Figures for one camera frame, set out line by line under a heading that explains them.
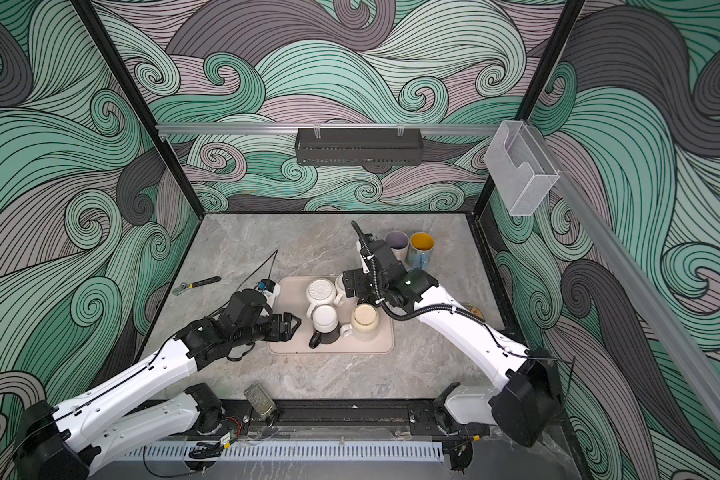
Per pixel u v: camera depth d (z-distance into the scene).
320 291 0.88
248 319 0.60
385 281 0.56
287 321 0.70
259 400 0.73
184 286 0.98
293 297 0.93
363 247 0.56
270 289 0.71
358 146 0.95
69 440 0.39
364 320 0.82
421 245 1.01
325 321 0.81
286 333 0.68
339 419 0.74
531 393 0.38
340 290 0.90
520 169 0.78
